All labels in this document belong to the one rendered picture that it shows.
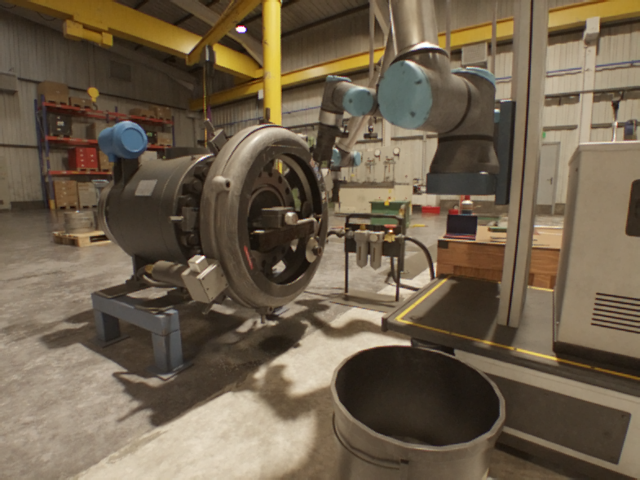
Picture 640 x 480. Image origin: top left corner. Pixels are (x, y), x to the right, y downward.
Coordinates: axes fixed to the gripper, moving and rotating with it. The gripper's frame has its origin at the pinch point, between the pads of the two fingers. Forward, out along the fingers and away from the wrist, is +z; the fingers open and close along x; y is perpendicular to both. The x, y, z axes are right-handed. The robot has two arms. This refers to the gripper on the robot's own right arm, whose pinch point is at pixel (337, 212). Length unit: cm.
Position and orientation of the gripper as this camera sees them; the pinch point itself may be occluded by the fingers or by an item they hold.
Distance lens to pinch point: 198.5
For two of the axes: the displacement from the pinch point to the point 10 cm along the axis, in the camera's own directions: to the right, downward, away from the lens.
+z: 0.0, 9.9, 1.6
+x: 5.4, 1.4, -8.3
